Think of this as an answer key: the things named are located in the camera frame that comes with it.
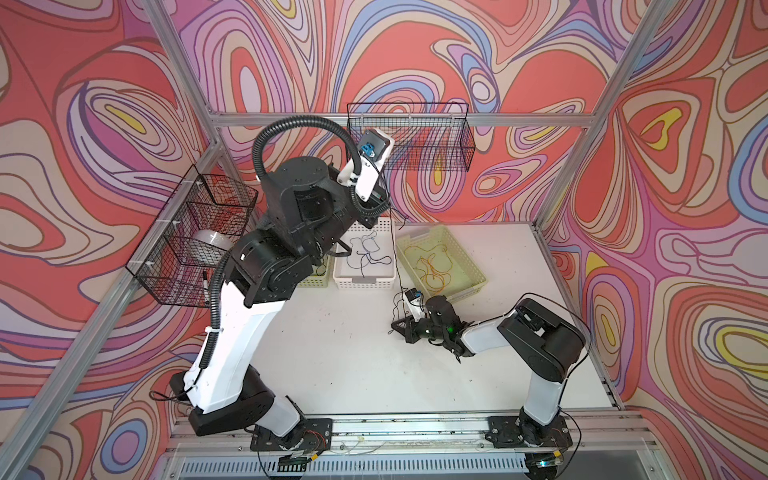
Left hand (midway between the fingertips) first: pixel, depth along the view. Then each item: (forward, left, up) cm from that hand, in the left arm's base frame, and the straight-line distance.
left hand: (378, 159), depth 48 cm
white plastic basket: (+23, +4, -58) cm, 62 cm away
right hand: (-3, -4, -59) cm, 59 cm away
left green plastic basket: (+13, +20, -52) cm, 57 cm away
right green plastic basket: (+16, -29, -56) cm, 65 cm away
